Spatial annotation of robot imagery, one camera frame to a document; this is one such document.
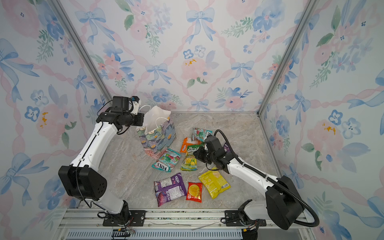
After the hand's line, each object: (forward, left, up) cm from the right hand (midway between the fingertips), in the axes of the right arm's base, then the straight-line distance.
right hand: (193, 152), depth 83 cm
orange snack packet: (+14, +4, -11) cm, 18 cm away
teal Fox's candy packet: (+20, -4, -10) cm, 23 cm away
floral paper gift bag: (+6, +19, +9) cm, 22 cm away
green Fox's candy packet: (-1, +15, -10) cm, 18 cm away
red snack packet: (-17, -1, -13) cm, 22 cm away
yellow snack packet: (-12, -12, -11) cm, 20 cm away
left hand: (+15, +28, +13) cm, 34 cm away
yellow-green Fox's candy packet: (-5, +2, -2) cm, 6 cm away
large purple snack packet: (-17, +13, -10) cm, 24 cm away
